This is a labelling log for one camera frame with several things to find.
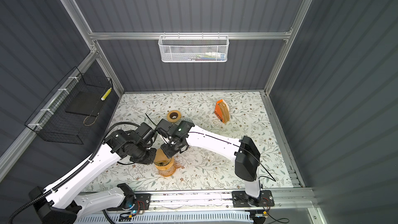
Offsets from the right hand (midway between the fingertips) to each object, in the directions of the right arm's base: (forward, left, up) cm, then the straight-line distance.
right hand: (169, 153), depth 75 cm
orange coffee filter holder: (+31, -29, -7) cm, 43 cm away
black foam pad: (+21, +42, +15) cm, 49 cm away
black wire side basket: (+13, +47, +16) cm, 51 cm away
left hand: (-4, +6, +2) cm, 7 cm away
